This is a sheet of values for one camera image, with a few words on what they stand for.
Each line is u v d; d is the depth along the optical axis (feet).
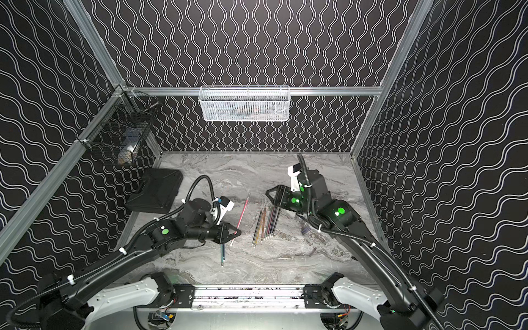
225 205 2.19
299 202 1.85
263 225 3.04
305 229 3.01
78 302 1.35
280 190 1.98
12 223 1.69
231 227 2.22
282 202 1.92
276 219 3.11
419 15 2.31
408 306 1.23
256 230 2.98
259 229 3.02
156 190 3.20
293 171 2.06
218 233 2.06
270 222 3.05
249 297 2.50
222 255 2.75
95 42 2.52
